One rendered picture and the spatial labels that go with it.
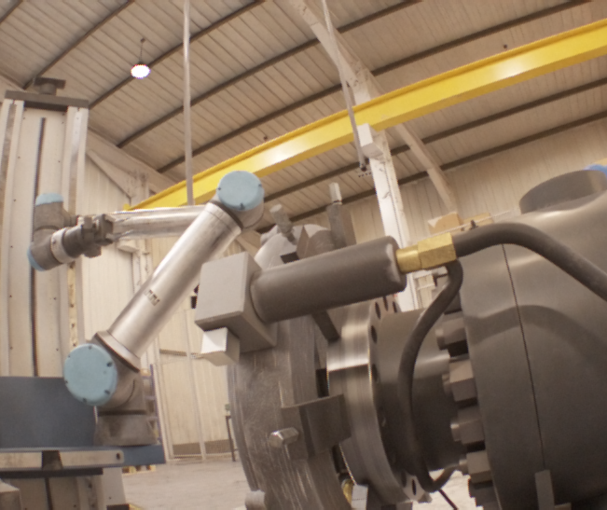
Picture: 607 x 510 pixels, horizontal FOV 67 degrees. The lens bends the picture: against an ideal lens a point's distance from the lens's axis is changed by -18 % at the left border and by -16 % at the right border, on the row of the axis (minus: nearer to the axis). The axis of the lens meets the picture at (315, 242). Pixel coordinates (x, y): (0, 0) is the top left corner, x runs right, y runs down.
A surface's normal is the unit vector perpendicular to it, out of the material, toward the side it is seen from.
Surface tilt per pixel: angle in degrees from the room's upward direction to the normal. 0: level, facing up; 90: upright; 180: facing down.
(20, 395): 90
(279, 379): 83
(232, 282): 68
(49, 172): 90
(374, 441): 107
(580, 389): 102
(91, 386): 93
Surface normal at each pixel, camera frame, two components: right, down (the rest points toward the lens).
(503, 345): -0.40, -0.35
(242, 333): 0.00, 0.77
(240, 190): 0.14, -0.43
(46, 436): 0.56, -0.35
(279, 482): -0.33, 0.04
